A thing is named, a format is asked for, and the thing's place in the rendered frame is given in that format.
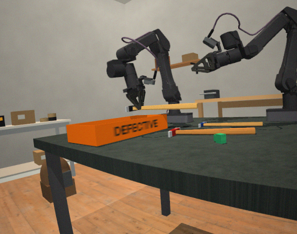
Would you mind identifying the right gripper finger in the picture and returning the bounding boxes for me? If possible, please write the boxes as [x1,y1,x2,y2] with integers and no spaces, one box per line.
[126,91,142,110]
[132,91,146,106]

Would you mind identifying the orange bin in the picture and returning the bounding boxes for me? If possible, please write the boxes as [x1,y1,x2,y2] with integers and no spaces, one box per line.
[66,114,168,147]

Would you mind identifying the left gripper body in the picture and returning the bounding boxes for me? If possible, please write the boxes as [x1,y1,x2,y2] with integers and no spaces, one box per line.
[210,38,230,71]

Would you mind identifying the small green block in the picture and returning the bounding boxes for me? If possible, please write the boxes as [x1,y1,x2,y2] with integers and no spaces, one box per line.
[213,133,226,144]

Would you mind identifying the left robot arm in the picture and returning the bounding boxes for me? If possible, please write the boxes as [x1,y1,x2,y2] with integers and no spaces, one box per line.
[220,6,297,112]

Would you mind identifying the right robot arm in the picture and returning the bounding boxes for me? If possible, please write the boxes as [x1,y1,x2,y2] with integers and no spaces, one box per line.
[106,29,193,116]

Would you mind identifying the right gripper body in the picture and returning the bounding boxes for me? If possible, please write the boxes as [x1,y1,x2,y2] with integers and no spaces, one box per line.
[123,73,153,96]

